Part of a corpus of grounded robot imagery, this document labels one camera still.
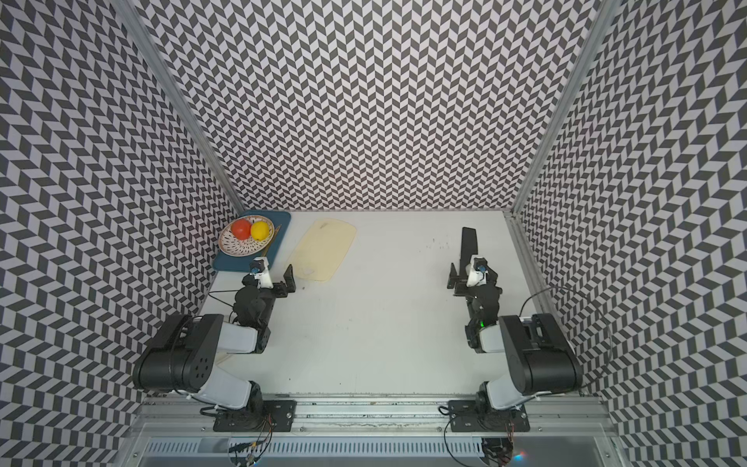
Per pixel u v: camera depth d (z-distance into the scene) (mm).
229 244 1079
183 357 452
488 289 769
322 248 1094
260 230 1063
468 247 1088
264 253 1045
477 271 759
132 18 719
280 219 1160
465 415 735
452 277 880
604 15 671
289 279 869
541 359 446
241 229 1079
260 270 758
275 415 722
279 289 817
